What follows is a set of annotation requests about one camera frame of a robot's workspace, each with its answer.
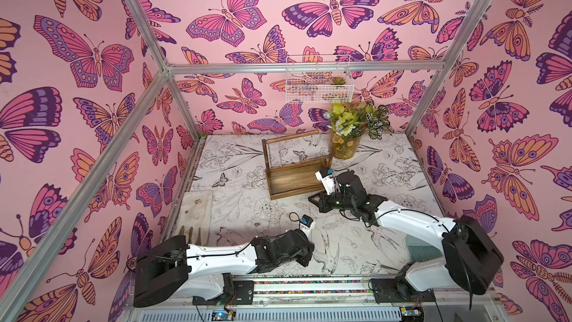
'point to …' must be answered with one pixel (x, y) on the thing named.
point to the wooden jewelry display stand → (292, 161)
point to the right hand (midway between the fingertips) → (310, 196)
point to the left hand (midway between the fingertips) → (316, 246)
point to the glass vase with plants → (345, 124)
